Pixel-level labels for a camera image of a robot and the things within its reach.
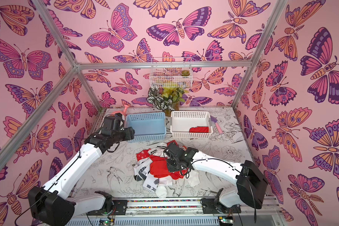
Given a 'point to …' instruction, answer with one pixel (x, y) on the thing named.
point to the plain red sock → (159, 169)
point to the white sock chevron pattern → (141, 169)
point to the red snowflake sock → (142, 154)
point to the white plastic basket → (181, 121)
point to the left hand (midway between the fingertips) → (132, 130)
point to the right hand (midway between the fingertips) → (170, 165)
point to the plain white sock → (192, 179)
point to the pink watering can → (126, 106)
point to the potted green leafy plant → (166, 99)
